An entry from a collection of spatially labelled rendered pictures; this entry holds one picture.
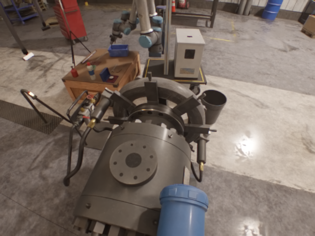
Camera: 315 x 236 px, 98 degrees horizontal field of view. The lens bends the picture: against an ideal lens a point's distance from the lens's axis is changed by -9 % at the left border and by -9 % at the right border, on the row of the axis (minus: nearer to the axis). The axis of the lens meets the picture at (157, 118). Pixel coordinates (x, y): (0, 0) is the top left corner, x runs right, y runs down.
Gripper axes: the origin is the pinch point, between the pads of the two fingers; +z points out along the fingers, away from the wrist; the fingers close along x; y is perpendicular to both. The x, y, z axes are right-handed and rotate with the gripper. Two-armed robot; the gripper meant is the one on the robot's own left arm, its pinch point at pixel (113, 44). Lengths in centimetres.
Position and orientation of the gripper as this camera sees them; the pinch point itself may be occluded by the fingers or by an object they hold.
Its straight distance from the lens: 224.3
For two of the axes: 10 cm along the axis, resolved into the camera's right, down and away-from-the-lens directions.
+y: -9.0, -3.8, -1.9
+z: -3.7, 4.7, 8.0
